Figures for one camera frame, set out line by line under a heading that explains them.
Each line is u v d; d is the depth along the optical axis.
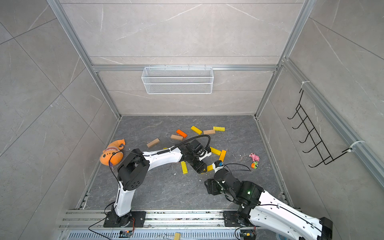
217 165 0.66
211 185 0.64
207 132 1.08
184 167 0.90
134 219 0.73
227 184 0.53
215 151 0.97
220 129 1.11
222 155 0.96
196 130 1.10
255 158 0.94
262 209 0.48
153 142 1.04
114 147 0.93
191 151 0.71
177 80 1.00
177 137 1.06
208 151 0.81
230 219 0.73
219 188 0.65
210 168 0.89
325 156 0.62
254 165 0.91
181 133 1.08
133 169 0.53
